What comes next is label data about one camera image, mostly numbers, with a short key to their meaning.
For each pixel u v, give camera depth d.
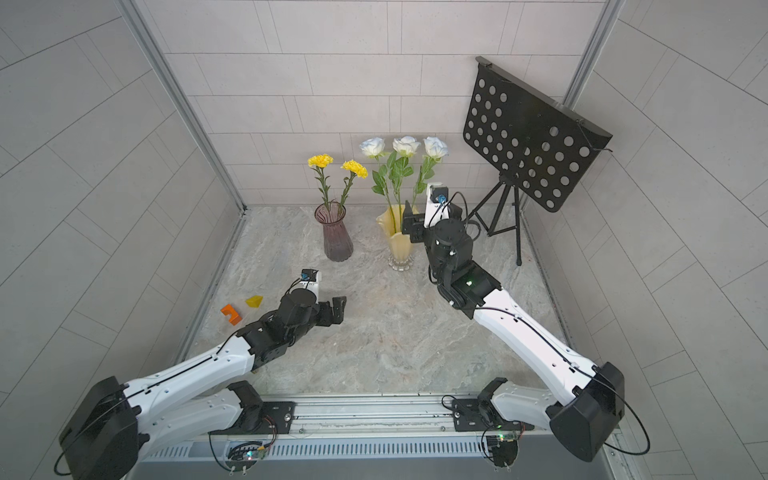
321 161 0.84
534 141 0.72
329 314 0.72
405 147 0.82
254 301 0.90
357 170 0.82
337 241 0.93
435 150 0.81
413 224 0.59
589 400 0.37
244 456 0.66
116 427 0.38
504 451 0.68
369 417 0.72
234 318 0.85
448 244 0.48
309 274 0.70
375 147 0.81
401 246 0.89
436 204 0.55
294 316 0.59
